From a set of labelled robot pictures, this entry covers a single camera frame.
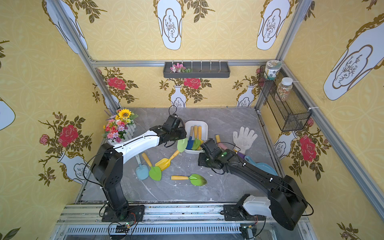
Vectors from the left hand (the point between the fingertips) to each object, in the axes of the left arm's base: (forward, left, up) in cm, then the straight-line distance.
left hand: (181, 131), depth 92 cm
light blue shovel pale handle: (-19, +23, -11) cm, 32 cm away
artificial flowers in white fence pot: (+1, +35, +4) cm, 36 cm away
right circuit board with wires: (-50, -30, -11) cm, 59 cm away
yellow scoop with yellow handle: (-15, +11, -13) cm, 22 cm away
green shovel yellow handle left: (-20, +15, -12) cm, 28 cm away
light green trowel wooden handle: (-9, -1, 0) cm, 9 cm away
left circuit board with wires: (-47, +26, -12) cm, 55 cm away
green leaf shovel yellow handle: (-3, -10, -10) cm, 14 cm away
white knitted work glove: (-1, -42, -10) cm, 43 cm away
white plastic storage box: (+10, -16, -7) cm, 20 cm away
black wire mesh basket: (+1, -61, +17) cm, 63 cm away
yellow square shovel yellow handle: (+4, -12, -11) cm, 17 cm away
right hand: (-17, -13, -3) cm, 21 cm away
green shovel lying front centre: (-26, -8, -10) cm, 29 cm away
